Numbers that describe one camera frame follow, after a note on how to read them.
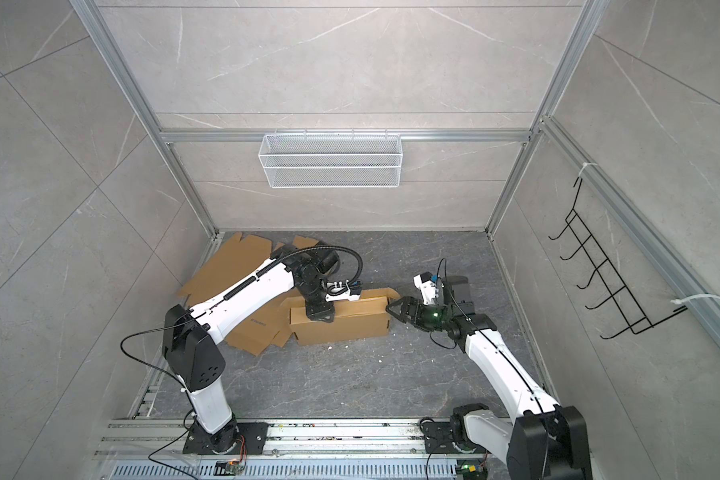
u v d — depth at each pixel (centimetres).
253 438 73
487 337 54
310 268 60
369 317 79
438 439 73
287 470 70
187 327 50
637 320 58
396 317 73
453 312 63
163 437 75
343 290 70
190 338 44
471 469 70
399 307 76
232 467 70
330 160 101
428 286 75
